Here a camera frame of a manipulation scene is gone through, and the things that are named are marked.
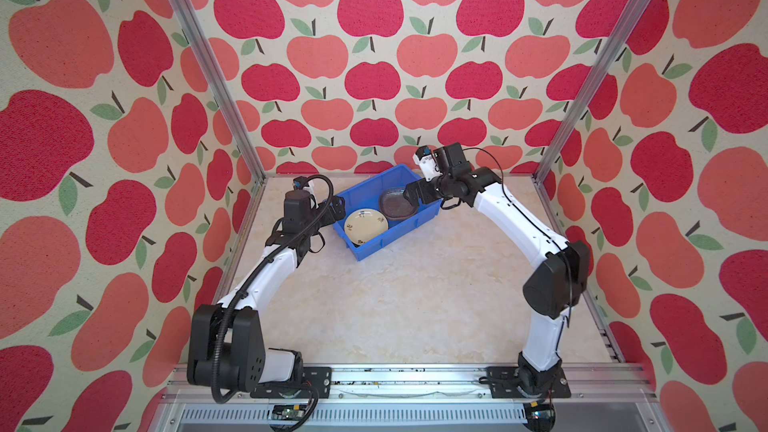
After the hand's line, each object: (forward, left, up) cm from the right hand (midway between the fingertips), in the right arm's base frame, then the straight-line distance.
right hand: (424, 186), depth 87 cm
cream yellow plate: (-2, +20, -20) cm, 28 cm away
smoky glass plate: (+8, +9, -19) cm, 23 cm away
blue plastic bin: (+10, +19, -18) cm, 28 cm away
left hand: (-7, +25, -3) cm, 26 cm away
